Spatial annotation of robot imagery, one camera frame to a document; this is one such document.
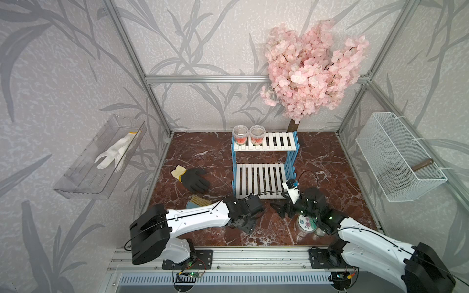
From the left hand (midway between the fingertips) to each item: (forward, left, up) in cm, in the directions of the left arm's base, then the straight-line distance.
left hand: (247, 225), depth 79 cm
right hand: (+10, -13, +6) cm, 17 cm away
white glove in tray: (+16, +47, +31) cm, 58 cm away
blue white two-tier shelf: (+31, -9, -3) cm, 32 cm away
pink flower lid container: (-1, -24, +4) cm, 24 cm away
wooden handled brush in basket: (+12, -60, +21) cm, 64 cm away
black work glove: (+24, +28, -3) cm, 37 cm away
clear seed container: (+28, -4, +29) cm, 41 cm away
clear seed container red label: (+28, +3, +29) cm, 40 cm away
